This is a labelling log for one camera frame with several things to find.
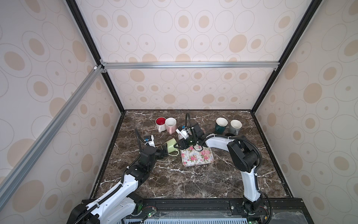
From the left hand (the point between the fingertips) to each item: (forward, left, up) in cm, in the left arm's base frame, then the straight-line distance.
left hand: (164, 144), depth 81 cm
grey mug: (+19, -48, -6) cm, 52 cm away
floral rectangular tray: (-1, -17, -15) cm, 22 cm away
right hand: (+7, -10, -11) cm, 16 cm away
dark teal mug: (+22, -39, -7) cm, 45 cm away
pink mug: (+21, -2, -7) cm, 22 cm away
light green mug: (+4, -3, -10) cm, 11 cm away
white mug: (+23, +6, -10) cm, 25 cm away
